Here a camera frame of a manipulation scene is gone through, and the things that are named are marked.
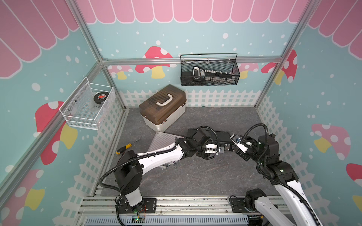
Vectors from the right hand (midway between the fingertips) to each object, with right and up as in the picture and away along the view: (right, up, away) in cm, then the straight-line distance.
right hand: (239, 139), depth 73 cm
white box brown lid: (-43, +18, +24) cm, 53 cm away
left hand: (-15, -5, +8) cm, 17 cm away
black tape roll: (-76, +23, +7) cm, 80 cm away
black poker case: (-10, +1, -7) cm, 13 cm away
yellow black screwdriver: (-68, -8, +23) cm, 72 cm away
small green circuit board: (-52, -41, -1) cm, 67 cm away
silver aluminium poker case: (-45, -3, +24) cm, 51 cm away
